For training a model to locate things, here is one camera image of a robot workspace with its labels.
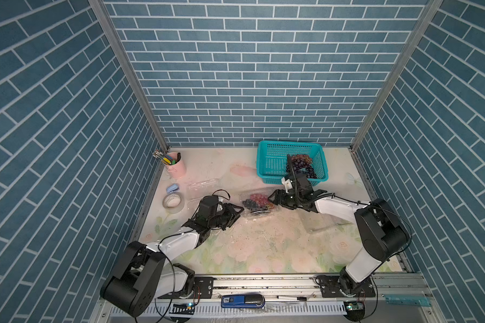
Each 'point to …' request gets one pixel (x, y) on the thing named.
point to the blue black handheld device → (243, 301)
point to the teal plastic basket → (272, 157)
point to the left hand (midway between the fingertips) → (248, 213)
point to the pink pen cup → (175, 165)
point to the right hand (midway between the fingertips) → (273, 200)
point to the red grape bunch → (262, 200)
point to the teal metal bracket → (407, 300)
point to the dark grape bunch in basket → (302, 163)
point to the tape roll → (173, 202)
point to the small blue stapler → (172, 188)
